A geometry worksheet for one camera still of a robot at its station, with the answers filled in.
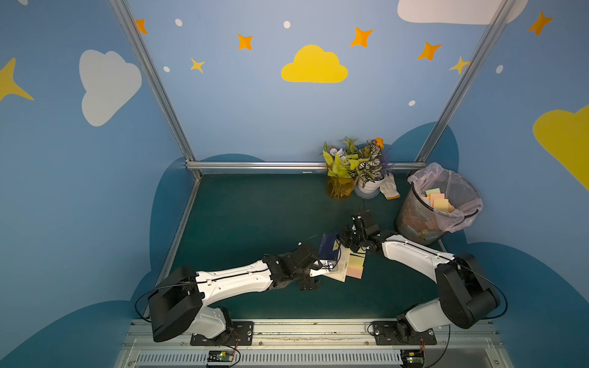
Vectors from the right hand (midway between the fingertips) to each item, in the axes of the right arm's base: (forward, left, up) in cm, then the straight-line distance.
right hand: (336, 232), depth 91 cm
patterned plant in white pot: (+21, -14, +16) cm, 30 cm away
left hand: (-13, +8, +2) cm, 15 cm away
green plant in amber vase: (+27, -2, +14) cm, 30 cm away
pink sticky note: (-14, -7, -6) cm, 16 cm away
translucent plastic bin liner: (+11, -47, +13) cm, 50 cm away
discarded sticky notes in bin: (+14, -42, +6) cm, 44 cm away
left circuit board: (-43, +38, -8) cm, 57 cm away
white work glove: (+32, -30, -7) cm, 45 cm away
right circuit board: (-39, -24, -9) cm, 47 cm away
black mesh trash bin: (+3, -30, +7) cm, 31 cm away
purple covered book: (-3, +3, -7) cm, 9 cm away
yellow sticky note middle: (-9, -8, -6) cm, 13 cm away
